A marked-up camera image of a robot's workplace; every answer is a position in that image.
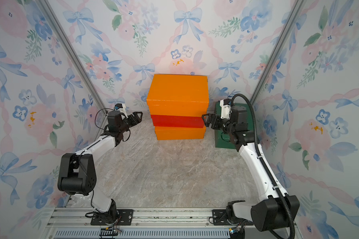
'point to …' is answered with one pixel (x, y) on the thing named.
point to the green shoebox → (221, 141)
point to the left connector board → (103, 232)
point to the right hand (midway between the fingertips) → (211, 116)
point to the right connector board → (232, 230)
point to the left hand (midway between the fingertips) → (139, 113)
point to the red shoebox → (177, 121)
